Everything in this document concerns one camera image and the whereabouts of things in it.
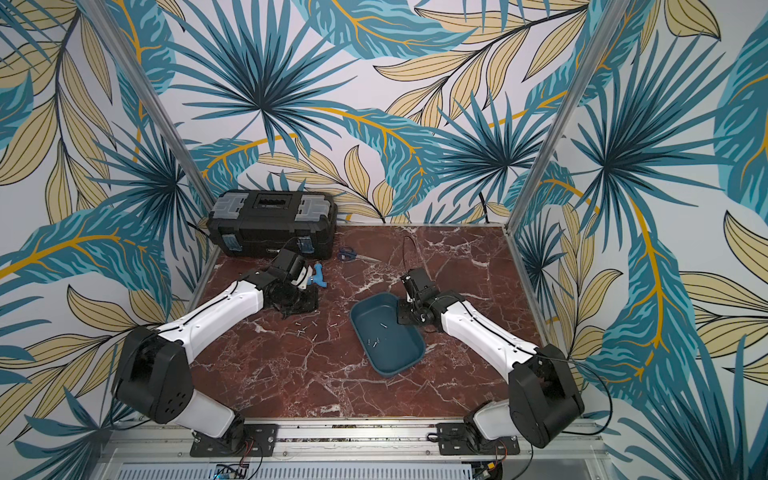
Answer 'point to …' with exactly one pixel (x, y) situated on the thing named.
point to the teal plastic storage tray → (388, 345)
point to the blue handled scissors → (348, 254)
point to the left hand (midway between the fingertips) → (318, 309)
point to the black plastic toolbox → (256, 222)
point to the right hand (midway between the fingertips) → (404, 311)
